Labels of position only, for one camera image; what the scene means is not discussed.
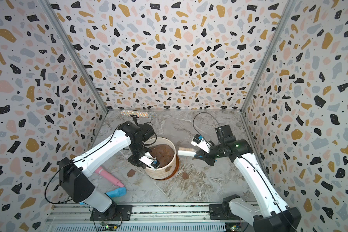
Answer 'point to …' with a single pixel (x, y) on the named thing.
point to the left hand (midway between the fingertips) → (146, 161)
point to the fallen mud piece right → (185, 175)
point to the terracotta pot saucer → (177, 168)
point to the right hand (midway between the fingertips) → (198, 154)
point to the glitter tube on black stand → (151, 115)
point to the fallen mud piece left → (131, 173)
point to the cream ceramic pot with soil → (164, 150)
